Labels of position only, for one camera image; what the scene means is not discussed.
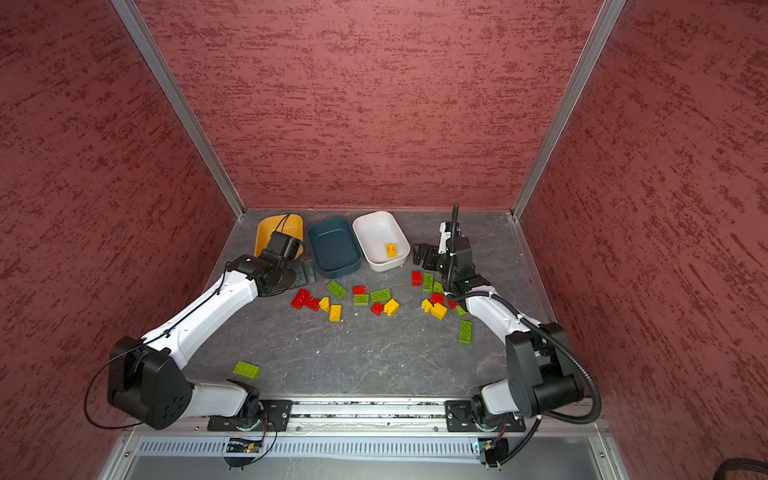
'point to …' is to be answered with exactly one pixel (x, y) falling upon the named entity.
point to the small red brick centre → (377, 308)
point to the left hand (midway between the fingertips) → (297, 283)
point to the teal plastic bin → (335, 247)
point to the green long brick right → (466, 332)
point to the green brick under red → (360, 300)
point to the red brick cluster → (312, 303)
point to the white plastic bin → (383, 240)
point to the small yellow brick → (324, 303)
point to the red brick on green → (359, 290)
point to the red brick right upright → (417, 278)
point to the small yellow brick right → (426, 305)
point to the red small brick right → (437, 298)
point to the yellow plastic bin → (292, 226)
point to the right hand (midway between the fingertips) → (422, 251)
